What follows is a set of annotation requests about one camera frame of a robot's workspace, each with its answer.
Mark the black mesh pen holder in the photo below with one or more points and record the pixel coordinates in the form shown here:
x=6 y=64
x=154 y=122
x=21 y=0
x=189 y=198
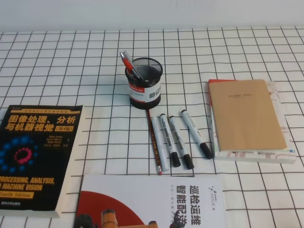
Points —
x=147 y=96

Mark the silver pen in holder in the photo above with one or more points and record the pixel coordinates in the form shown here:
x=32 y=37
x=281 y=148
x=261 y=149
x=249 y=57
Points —
x=137 y=73

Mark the red gel pen in holder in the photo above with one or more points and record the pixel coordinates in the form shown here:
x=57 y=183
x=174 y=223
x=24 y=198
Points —
x=126 y=59

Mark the white marker without cap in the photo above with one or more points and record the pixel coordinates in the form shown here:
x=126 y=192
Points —
x=160 y=145

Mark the left black-capped whiteboard marker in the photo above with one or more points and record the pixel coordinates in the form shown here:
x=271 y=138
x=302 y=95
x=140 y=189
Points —
x=170 y=142

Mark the black-capped whiteboard marker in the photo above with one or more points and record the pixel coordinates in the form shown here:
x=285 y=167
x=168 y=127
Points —
x=170 y=142
x=195 y=132
x=181 y=144

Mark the dark red pencil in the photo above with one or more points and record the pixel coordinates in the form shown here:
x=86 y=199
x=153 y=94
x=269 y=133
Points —
x=154 y=144

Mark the middle black-capped whiteboard marker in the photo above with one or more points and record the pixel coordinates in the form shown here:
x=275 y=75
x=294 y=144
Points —
x=181 y=144

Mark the right black-capped whiteboard marker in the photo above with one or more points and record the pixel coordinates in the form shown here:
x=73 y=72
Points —
x=195 y=132

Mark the brown kraft notebook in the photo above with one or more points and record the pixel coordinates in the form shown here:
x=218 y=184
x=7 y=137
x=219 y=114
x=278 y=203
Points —
x=245 y=117

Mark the white red robotics brochure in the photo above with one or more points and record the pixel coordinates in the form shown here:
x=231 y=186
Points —
x=117 y=201

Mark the black image processing textbook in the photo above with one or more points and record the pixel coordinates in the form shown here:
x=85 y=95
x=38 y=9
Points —
x=37 y=146

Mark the white book under notebook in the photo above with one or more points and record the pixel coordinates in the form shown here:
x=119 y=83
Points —
x=286 y=156

